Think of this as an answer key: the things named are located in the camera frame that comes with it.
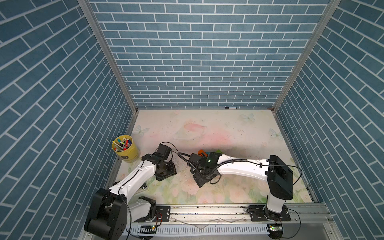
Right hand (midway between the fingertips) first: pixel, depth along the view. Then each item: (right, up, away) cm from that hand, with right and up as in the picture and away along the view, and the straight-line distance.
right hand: (202, 180), depth 80 cm
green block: (+11, +13, +16) cm, 23 cm away
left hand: (-15, +2, +4) cm, 15 cm away
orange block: (-1, +13, +14) cm, 19 cm away
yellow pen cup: (-47, +17, +9) cm, 50 cm away
